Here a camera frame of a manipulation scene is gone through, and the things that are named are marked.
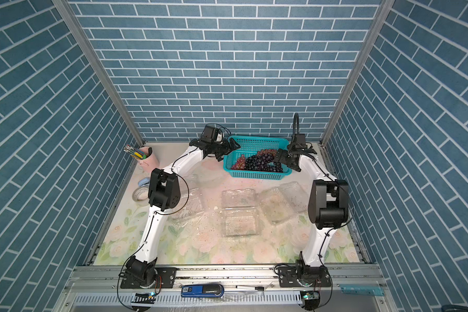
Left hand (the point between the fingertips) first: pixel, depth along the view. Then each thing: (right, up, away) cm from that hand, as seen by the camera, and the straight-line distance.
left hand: (240, 150), depth 101 cm
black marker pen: (+8, -53, -29) cm, 61 cm away
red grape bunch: (0, -7, +5) cm, 9 cm away
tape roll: (-50, -22, -4) cm, 55 cm away
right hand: (+23, -5, -2) cm, 23 cm away
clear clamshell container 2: (-24, -26, -5) cm, 35 cm away
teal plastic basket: (+5, +3, +12) cm, 13 cm away
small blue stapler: (-50, -16, -1) cm, 52 cm away
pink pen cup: (-47, -6, +1) cm, 48 cm away
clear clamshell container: (0, -31, -10) cm, 33 cm away
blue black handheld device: (-13, -51, -33) cm, 62 cm away
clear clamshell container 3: (+19, -27, -5) cm, 34 cm away
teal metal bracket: (+51, -54, -29) cm, 79 cm away
